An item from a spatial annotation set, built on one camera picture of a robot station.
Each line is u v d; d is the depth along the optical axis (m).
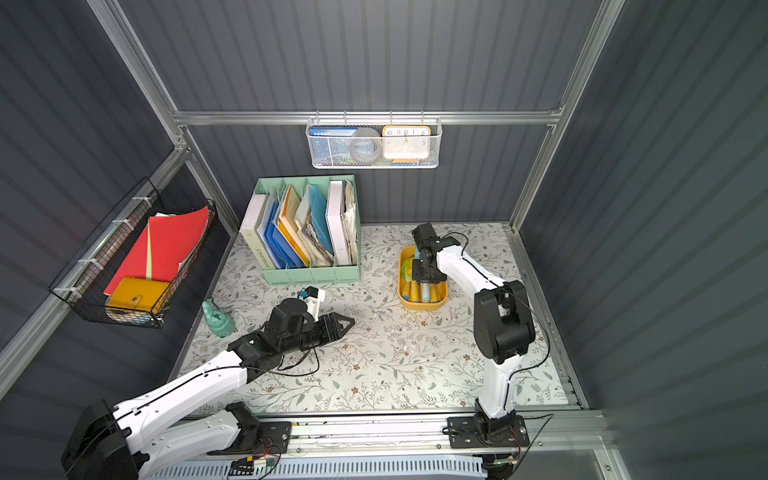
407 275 1.02
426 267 0.70
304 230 0.91
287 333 0.60
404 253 1.05
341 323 0.74
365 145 0.91
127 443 0.40
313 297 0.73
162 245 0.77
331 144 0.84
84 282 0.61
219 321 0.87
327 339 0.68
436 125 0.89
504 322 0.51
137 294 0.64
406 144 0.89
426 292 0.91
